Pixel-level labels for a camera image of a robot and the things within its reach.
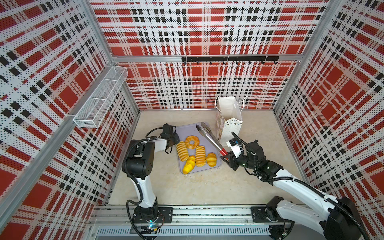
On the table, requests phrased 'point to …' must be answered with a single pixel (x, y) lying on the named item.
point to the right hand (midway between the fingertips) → (223, 157)
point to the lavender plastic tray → (185, 130)
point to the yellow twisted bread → (189, 164)
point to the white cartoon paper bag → (229, 120)
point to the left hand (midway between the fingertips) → (176, 140)
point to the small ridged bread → (211, 159)
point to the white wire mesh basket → (92, 113)
